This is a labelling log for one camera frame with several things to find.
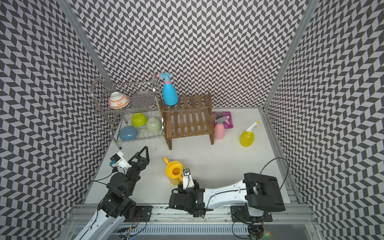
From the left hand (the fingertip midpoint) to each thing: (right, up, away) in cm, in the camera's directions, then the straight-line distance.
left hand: (144, 151), depth 75 cm
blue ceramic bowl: (-16, +7, +17) cm, 25 cm away
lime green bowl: (-13, +16, +25) cm, 32 cm away
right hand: (+20, -18, +3) cm, 28 cm away
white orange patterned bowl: (-16, +26, +4) cm, 31 cm away
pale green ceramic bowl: (-2, +13, +21) cm, 25 cm away
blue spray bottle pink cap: (+12, +29, +5) cm, 32 cm away
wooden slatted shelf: (+22, +18, +21) cm, 36 cm away
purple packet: (+47, +12, +27) cm, 55 cm away
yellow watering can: (+15, -10, +1) cm, 18 cm away
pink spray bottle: (+40, +10, +17) cm, 45 cm away
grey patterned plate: (-4, +28, +8) cm, 29 cm away
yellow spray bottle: (+58, +5, +17) cm, 60 cm away
